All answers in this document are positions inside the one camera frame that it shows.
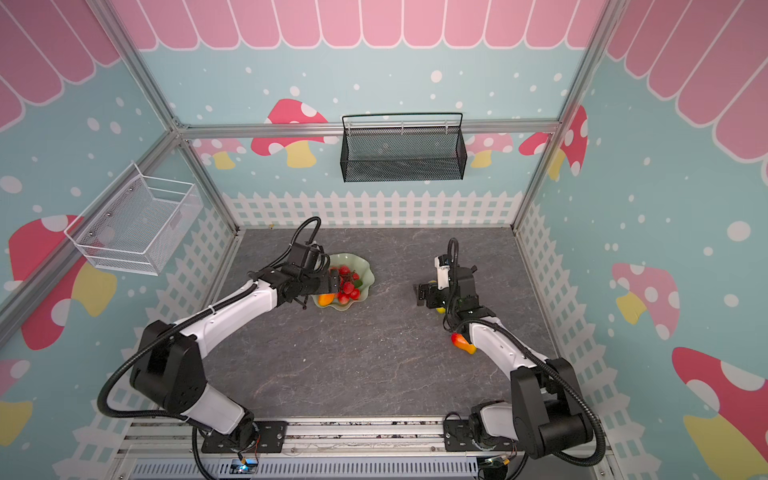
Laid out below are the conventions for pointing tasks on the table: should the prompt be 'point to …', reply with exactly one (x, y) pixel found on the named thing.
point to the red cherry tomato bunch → (349, 284)
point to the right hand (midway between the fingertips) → (427, 282)
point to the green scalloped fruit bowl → (359, 266)
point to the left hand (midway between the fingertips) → (325, 285)
